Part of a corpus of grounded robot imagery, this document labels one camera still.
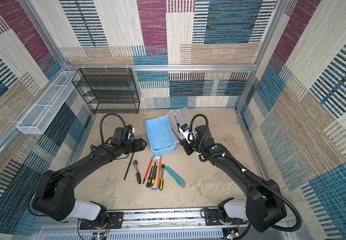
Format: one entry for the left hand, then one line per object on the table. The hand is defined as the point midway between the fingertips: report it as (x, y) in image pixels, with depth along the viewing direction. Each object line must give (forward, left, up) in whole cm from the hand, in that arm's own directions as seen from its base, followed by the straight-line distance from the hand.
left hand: (142, 142), depth 88 cm
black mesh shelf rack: (+42, +29, +5) cm, 51 cm away
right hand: (-4, -23, +4) cm, 24 cm away
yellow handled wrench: (-11, -12, -10) cm, 19 cm away
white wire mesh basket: (0, +45, +21) cm, 50 cm away
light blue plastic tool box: (+15, -11, -10) cm, 21 cm away
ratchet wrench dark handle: (-16, +2, -11) cm, 19 cm away
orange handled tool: (-12, -10, -12) cm, 20 cm away
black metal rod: (-9, +9, -12) cm, 18 cm away
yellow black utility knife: (-17, -6, -11) cm, 21 cm away
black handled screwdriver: (+13, -21, 0) cm, 25 cm away
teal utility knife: (-19, -22, -12) cm, 31 cm away
